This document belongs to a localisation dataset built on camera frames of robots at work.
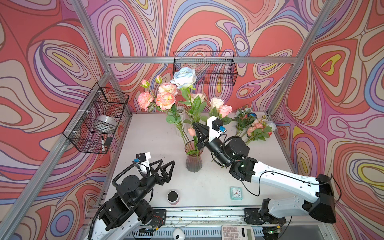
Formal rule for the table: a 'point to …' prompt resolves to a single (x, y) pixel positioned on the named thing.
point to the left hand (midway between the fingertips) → (170, 162)
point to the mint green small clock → (236, 193)
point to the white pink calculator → (237, 232)
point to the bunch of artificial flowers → (256, 128)
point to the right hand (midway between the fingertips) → (194, 126)
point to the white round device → (178, 234)
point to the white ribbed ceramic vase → (183, 128)
